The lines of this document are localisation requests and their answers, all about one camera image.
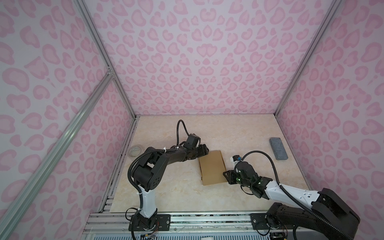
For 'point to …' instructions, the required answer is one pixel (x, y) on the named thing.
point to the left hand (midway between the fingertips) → (207, 152)
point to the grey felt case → (278, 148)
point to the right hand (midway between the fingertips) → (224, 173)
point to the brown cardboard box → (212, 168)
